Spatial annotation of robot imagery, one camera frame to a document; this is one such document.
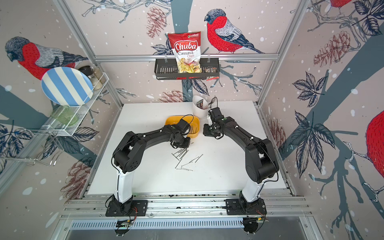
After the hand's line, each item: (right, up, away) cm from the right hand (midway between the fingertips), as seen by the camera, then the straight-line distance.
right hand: (204, 131), depth 92 cm
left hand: (-9, -8, +4) cm, 13 cm away
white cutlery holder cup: (-3, +16, +14) cm, 21 cm away
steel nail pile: (-16, -15, +1) cm, 22 cm away
